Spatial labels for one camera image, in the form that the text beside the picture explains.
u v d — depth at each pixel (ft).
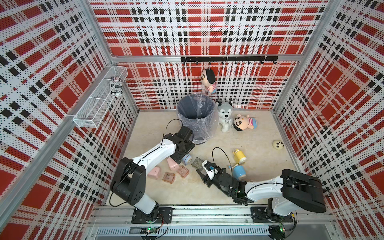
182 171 2.91
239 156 2.87
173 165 2.75
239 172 2.69
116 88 2.54
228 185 1.92
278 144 3.15
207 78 2.98
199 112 3.15
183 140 2.22
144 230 2.35
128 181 1.44
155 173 2.66
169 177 2.84
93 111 3.08
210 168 2.10
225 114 3.16
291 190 1.42
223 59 2.90
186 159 2.82
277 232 2.18
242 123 3.35
